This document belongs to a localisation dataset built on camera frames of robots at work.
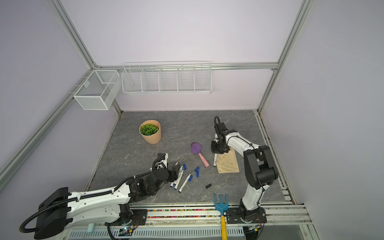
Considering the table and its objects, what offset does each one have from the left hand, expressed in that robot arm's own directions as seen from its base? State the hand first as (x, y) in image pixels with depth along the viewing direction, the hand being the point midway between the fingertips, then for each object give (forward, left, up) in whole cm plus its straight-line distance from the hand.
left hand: (175, 166), depth 79 cm
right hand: (+12, -25, -8) cm, 28 cm away
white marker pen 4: (-6, -4, -11) cm, 13 cm away
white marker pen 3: (-6, +3, -10) cm, 12 cm away
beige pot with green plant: (+25, +16, 0) cm, 29 cm away
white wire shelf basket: (+55, +5, +19) cm, 58 cm away
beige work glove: (+5, -31, -11) cm, 33 cm away
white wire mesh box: (+47, +49, +16) cm, 69 cm away
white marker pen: (+7, -23, -9) cm, 26 cm away
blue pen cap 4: (-3, -8, -11) cm, 14 cm away
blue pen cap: (+5, -5, -12) cm, 13 cm away
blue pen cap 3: (-1, -12, -11) cm, 17 cm away
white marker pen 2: (+7, +1, -11) cm, 13 cm away
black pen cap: (-8, -18, -11) cm, 22 cm away
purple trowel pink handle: (+16, -12, -9) cm, 22 cm away
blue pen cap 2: (+3, -12, -12) cm, 17 cm away
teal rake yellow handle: (-19, -24, -10) cm, 32 cm away
